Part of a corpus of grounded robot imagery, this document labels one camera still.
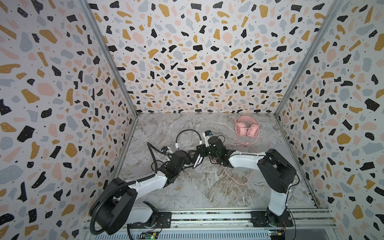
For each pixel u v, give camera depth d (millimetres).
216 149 720
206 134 835
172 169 675
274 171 496
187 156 922
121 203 414
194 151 965
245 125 1032
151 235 702
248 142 1038
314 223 755
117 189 413
